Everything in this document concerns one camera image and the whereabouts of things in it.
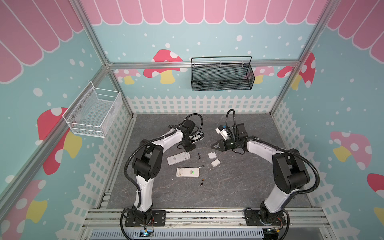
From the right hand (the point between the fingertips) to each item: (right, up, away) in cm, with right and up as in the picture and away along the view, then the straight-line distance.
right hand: (212, 146), depth 89 cm
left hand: (-14, -2, +8) cm, 16 cm away
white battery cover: (+3, -11, +6) cm, 13 cm away
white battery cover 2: (+1, -7, +8) cm, 11 cm away
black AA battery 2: (-8, -7, +8) cm, 13 cm away
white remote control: (-15, -16, 0) cm, 21 cm away
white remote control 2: (-23, -9, +6) cm, 25 cm away
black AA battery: (-7, -13, +3) cm, 15 cm away
